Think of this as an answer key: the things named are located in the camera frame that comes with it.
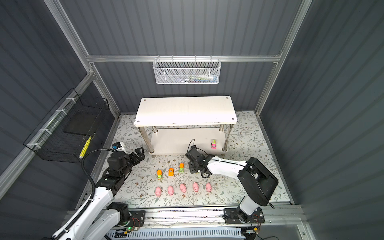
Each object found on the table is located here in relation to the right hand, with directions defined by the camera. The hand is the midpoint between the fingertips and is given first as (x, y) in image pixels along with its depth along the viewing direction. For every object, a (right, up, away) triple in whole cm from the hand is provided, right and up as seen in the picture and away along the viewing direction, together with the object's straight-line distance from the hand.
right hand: (195, 166), depth 89 cm
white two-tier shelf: (-11, +25, -20) cm, 34 cm away
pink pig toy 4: (0, -10, -7) cm, 12 cm away
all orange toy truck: (-14, -3, -1) cm, 15 cm away
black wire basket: (-64, +21, -17) cm, 69 cm away
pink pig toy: (-20, -11, -9) cm, 25 cm away
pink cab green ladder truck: (+11, +13, +2) cm, 18 cm away
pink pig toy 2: (-14, -11, -9) cm, 19 cm away
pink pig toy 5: (+7, -10, -7) cm, 14 cm away
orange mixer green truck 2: (-8, -1, 0) cm, 8 cm away
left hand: (-33, +10, -8) cm, 35 cm away
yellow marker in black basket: (-52, +13, -22) cm, 57 cm away
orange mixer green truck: (-21, -4, -3) cm, 22 cm away
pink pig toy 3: (-7, -10, -7) cm, 14 cm away
